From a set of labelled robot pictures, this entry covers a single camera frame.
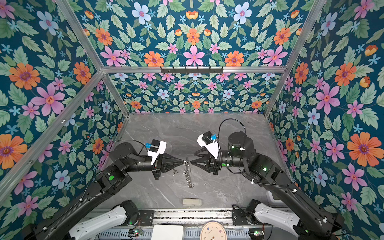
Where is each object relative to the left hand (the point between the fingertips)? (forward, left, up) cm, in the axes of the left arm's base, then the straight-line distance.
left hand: (181, 163), depth 50 cm
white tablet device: (-8, -43, -36) cm, 56 cm away
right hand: (+4, -4, -2) cm, 6 cm away
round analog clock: (-18, -11, -36) cm, 42 cm away
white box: (-17, +10, -34) cm, 40 cm away
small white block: (-5, -1, -36) cm, 36 cm away
